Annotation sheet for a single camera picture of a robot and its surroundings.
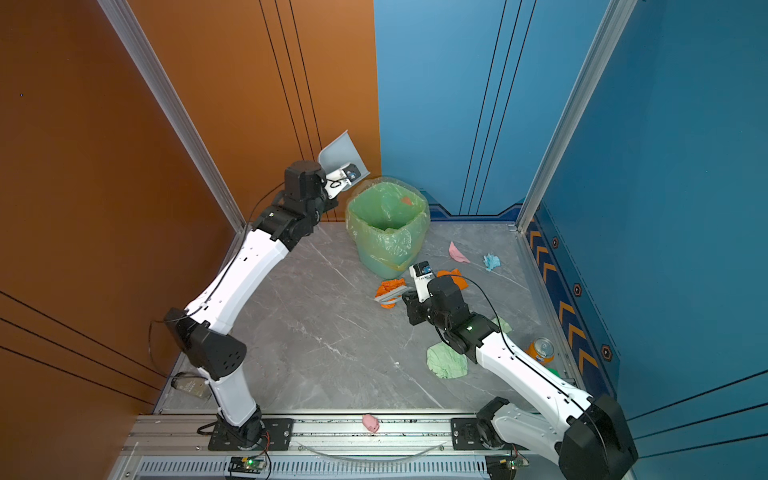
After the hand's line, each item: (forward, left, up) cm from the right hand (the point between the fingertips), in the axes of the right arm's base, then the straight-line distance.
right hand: (403, 296), depth 79 cm
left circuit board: (-35, +37, -18) cm, 54 cm away
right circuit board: (-36, -23, -20) cm, 47 cm away
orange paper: (+13, +5, -15) cm, 21 cm away
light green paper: (-11, -12, -17) cm, 24 cm away
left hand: (+21, +22, +25) cm, 39 cm away
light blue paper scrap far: (+25, -33, -17) cm, 44 cm away
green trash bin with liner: (+35, +6, -4) cm, 36 cm away
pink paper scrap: (+30, -21, -18) cm, 40 cm away
